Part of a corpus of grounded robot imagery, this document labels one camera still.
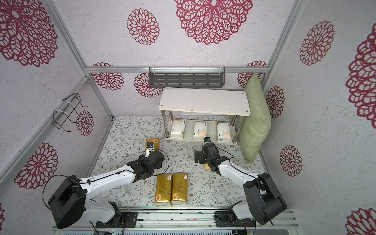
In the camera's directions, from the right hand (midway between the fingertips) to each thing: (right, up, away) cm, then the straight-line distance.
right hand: (201, 152), depth 91 cm
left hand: (-29, -3, -4) cm, 29 cm away
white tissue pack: (-15, +14, +7) cm, 22 cm away
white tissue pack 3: (+15, +12, +4) cm, 19 cm away
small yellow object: (+4, -9, +1) cm, 10 cm away
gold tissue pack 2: (-13, -20, -16) cm, 29 cm away
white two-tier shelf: (+14, +29, -9) cm, 34 cm away
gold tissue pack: (-21, -18, -14) cm, 31 cm away
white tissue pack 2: (0, +13, +6) cm, 14 cm away
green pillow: (+25, +15, -20) cm, 36 cm away
